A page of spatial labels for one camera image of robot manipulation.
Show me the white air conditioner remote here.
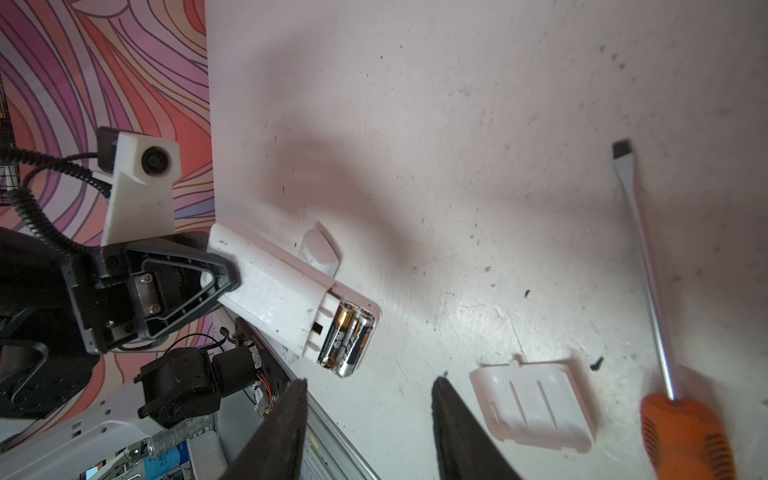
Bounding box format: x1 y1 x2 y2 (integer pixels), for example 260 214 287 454
207 222 381 378

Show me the long white slim remote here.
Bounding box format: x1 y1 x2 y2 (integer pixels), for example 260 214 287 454
298 225 341 277

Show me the white battery cover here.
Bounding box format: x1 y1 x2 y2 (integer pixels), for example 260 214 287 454
469 359 596 454

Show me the orange black flathead screwdriver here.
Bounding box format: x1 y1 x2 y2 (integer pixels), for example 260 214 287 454
612 139 737 479

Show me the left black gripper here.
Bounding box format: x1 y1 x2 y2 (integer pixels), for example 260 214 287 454
61 235 241 354

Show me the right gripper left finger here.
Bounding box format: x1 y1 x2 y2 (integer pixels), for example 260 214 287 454
221 380 308 480

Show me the aluminium front rail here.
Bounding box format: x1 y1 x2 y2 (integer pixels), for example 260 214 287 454
209 305 382 480

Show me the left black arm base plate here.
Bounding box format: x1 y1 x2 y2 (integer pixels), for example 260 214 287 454
235 317 293 416

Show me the black gold AAA battery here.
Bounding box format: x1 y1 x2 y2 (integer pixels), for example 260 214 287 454
318 302 356 369

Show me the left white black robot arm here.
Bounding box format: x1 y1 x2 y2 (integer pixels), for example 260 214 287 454
1 229 239 420

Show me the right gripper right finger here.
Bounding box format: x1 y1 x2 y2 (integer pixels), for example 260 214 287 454
431 376 521 480

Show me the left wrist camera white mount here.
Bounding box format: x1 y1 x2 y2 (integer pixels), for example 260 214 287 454
96 127 182 246

